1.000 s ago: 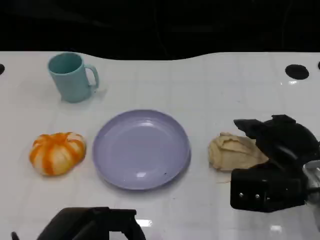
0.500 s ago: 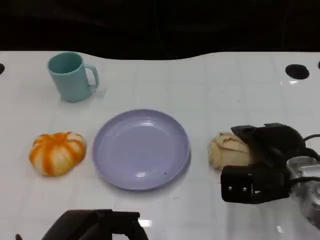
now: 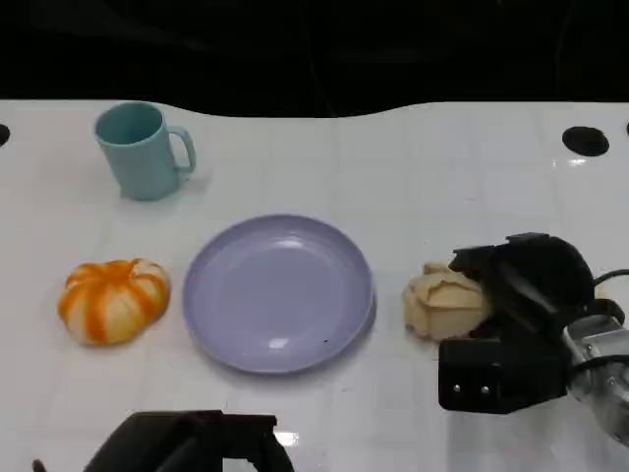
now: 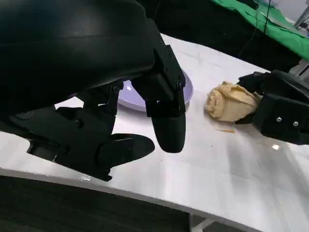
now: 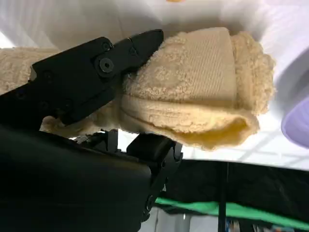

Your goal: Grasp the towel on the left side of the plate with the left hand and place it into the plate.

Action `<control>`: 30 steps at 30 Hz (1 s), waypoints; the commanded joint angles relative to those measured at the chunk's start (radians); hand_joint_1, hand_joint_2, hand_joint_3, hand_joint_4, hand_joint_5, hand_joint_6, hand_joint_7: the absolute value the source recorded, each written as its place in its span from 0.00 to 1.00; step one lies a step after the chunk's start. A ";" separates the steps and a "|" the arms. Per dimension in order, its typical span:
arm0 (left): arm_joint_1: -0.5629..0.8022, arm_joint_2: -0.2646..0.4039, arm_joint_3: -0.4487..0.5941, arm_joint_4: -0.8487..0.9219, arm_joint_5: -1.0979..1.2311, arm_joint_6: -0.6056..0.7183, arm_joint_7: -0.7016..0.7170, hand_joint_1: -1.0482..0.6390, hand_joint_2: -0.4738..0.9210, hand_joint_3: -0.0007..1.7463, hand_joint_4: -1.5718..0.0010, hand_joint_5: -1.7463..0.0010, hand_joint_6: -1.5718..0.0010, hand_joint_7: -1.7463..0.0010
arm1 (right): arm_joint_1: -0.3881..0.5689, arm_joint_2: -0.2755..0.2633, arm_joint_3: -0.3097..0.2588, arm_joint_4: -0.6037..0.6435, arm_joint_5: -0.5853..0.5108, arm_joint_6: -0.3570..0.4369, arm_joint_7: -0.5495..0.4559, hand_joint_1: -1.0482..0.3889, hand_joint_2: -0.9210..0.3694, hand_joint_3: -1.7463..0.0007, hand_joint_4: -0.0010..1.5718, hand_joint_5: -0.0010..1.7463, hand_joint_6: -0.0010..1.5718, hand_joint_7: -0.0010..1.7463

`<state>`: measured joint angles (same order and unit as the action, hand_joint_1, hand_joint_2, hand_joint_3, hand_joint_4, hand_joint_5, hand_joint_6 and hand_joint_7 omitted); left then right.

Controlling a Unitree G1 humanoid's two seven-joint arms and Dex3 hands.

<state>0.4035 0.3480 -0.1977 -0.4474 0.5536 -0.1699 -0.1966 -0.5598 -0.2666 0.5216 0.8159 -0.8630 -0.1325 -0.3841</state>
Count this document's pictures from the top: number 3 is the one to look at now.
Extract orange and white bread roll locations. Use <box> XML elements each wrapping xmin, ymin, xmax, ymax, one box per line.
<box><xmin>57</xmin><ymin>258</ymin><xmax>171</xmax><ymax>347</ymax></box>

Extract lilac plate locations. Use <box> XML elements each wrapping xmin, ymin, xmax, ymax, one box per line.
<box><xmin>182</xmin><ymin>212</ymin><xmax>377</xmax><ymax>377</ymax></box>

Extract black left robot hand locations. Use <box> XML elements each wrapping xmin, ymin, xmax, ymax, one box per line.
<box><xmin>82</xmin><ymin>409</ymin><xmax>296</xmax><ymax>472</ymax></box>

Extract pale green mug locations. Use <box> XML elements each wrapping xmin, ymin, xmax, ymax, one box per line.
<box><xmin>93</xmin><ymin>100</ymin><xmax>198</xmax><ymax>202</ymax></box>

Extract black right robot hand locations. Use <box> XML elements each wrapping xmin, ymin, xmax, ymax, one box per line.
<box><xmin>448</xmin><ymin>232</ymin><xmax>599</xmax><ymax>341</ymax></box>

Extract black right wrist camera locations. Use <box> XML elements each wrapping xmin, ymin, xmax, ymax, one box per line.
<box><xmin>437</xmin><ymin>336</ymin><xmax>567</xmax><ymax>415</ymax></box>

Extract beige towel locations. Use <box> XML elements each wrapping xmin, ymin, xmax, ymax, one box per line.
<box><xmin>402</xmin><ymin>261</ymin><xmax>494</xmax><ymax>342</ymax></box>

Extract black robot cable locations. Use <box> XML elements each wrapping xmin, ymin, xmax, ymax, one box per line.
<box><xmin>592</xmin><ymin>267</ymin><xmax>629</xmax><ymax>287</ymax></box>

